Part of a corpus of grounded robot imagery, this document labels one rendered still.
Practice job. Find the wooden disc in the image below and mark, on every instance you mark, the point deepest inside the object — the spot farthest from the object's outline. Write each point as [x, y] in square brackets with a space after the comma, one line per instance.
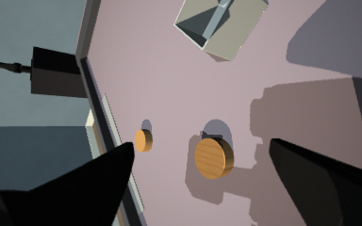
[143, 140]
[214, 157]

